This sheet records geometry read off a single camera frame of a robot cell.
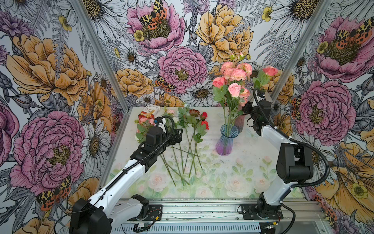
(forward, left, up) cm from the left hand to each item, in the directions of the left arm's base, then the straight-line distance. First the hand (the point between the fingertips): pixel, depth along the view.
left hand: (175, 135), depth 79 cm
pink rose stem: (+29, -51, +14) cm, 60 cm away
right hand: (+22, -43, +3) cm, 49 cm away
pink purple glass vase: (+5, -30, -19) cm, 36 cm away
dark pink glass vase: (+17, -41, -10) cm, 46 cm away
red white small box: (+36, +23, -17) cm, 46 cm away
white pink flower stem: (+32, +5, -16) cm, 36 cm away
